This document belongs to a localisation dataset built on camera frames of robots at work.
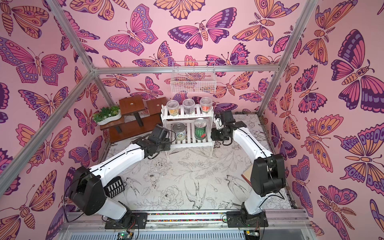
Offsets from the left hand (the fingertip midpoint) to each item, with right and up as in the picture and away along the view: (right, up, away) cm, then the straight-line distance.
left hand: (168, 141), depth 87 cm
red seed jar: (+22, +21, -8) cm, 31 cm away
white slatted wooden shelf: (+14, +6, +7) cm, 17 cm away
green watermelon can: (+19, +8, -5) cm, 21 cm away
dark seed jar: (+12, +20, -8) cm, 25 cm away
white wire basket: (+15, +41, +8) cm, 44 cm away
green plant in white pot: (-39, +16, +5) cm, 42 cm away
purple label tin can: (+7, +7, -2) cm, 10 cm away
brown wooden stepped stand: (-26, +14, +19) cm, 35 cm away
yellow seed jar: (+4, +20, -8) cm, 22 cm away
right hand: (+24, +3, +1) cm, 25 cm away
